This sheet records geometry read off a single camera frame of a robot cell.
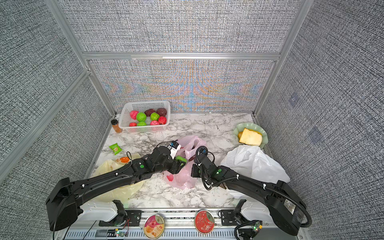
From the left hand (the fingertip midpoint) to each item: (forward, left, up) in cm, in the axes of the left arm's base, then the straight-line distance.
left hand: (184, 161), depth 77 cm
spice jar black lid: (+35, +48, -7) cm, 60 cm away
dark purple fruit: (+46, +27, -10) cm, 54 cm away
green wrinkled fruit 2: (+40, +31, -8) cm, 51 cm away
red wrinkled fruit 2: (+34, +36, -10) cm, 50 cm away
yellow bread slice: (+18, -42, -7) cm, 46 cm away
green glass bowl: (+28, -49, -10) cm, 58 cm away
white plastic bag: (+1, -38, -8) cm, 39 cm away
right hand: (0, -3, -6) cm, 7 cm away
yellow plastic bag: (-12, +31, -12) cm, 36 cm away
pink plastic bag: (+5, -3, +6) cm, 9 cm away
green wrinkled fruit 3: (+34, +30, -8) cm, 46 cm away
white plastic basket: (+39, +43, -10) cm, 59 cm away
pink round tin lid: (-27, +15, -11) cm, 33 cm away
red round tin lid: (-26, -9, -10) cm, 29 cm away
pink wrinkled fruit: (+44, +38, -10) cm, 59 cm away
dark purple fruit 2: (+46, +16, -9) cm, 50 cm away
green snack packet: (+17, +45, -13) cm, 50 cm away
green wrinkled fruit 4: (+41, +22, -9) cm, 47 cm away
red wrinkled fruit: (+36, +16, -8) cm, 41 cm away
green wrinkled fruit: (0, +2, +3) cm, 4 cm away
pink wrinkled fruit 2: (+35, +21, -9) cm, 42 cm away
